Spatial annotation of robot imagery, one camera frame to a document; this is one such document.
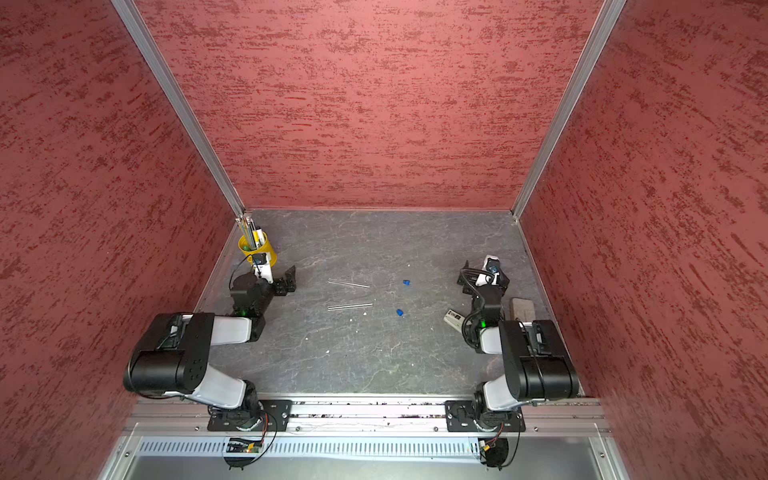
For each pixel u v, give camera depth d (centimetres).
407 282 100
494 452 70
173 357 45
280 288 85
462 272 103
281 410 76
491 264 76
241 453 72
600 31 74
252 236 97
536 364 44
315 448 77
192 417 76
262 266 79
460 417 74
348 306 95
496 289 71
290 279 87
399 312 92
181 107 88
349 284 100
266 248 98
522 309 90
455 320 89
